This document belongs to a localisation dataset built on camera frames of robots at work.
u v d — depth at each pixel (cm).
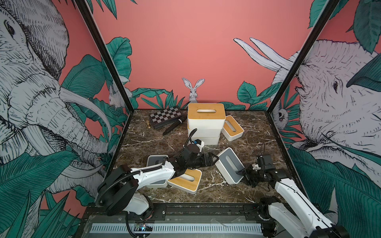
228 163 82
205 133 88
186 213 75
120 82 104
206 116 80
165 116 112
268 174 59
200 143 77
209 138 92
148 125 108
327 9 71
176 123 110
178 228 70
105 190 45
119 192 42
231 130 105
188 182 80
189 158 64
